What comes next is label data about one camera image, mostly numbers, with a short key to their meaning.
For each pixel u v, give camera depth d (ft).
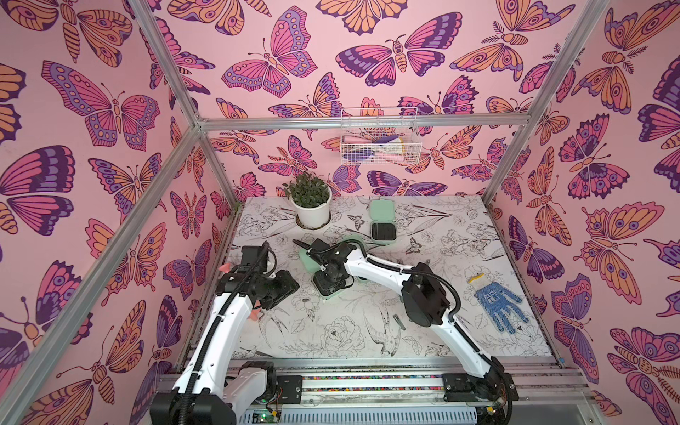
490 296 2.96
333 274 2.29
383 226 3.58
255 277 1.82
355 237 3.58
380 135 3.11
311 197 3.28
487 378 2.05
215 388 1.29
